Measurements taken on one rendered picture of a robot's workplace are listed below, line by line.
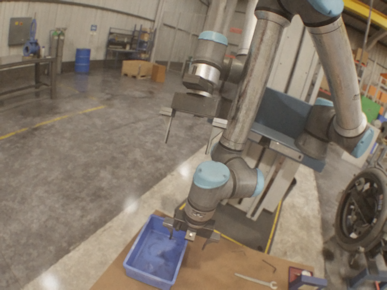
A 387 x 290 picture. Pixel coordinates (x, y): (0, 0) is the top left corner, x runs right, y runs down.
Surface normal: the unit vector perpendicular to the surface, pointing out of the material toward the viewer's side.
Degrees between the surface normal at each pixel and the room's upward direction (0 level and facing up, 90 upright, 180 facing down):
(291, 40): 90
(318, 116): 90
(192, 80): 67
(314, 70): 90
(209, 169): 5
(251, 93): 89
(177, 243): 0
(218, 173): 5
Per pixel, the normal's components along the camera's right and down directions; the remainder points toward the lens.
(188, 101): -0.28, -0.04
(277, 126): -0.50, 0.29
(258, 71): -0.26, 0.38
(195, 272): 0.22, -0.87
